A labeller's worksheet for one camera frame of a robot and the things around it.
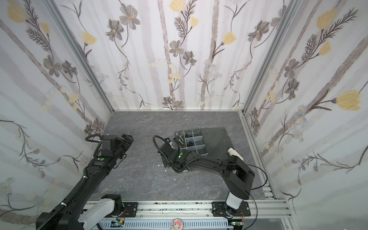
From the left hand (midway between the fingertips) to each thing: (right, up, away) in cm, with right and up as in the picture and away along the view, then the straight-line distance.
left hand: (131, 139), depth 83 cm
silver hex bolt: (+29, -1, +19) cm, 34 cm away
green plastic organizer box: (+49, -4, +21) cm, 53 cm away
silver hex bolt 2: (+28, -3, +18) cm, 33 cm away
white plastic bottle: (+63, -9, +10) cm, 64 cm away
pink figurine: (+29, -39, -15) cm, 51 cm away
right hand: (+21, -10, -1) cm, 23 cm away
